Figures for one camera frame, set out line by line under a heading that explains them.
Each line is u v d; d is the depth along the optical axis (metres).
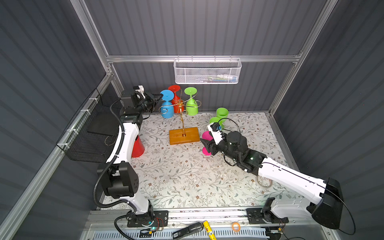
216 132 0.59
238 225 0.71
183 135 1.05
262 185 0.84
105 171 0.42
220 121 0.53
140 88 0.73
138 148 0.98
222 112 1.04
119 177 0.44
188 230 0.66
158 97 0.75
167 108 0.79
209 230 0.69
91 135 0.72
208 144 0.62
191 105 0.90
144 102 0.68
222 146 0.61
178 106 0.83
